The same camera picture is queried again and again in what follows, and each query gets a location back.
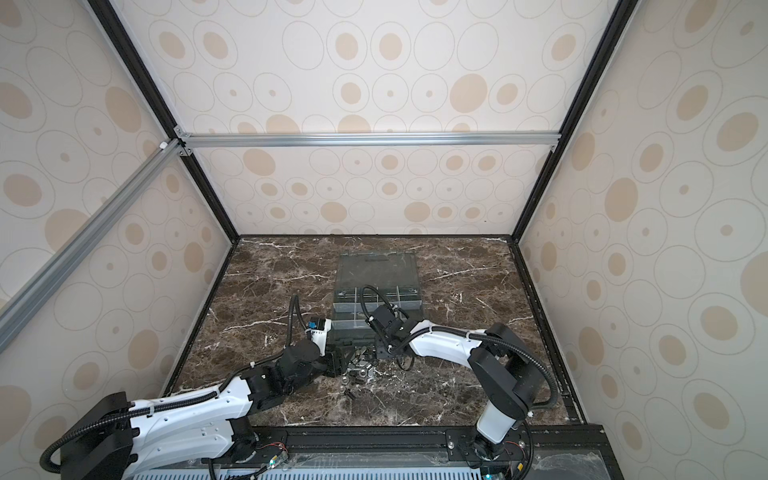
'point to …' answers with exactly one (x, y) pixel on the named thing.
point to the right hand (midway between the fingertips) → (386, 347)
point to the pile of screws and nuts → (360, 370)
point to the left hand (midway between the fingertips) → (355, 348)
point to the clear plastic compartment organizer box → (395, 273)
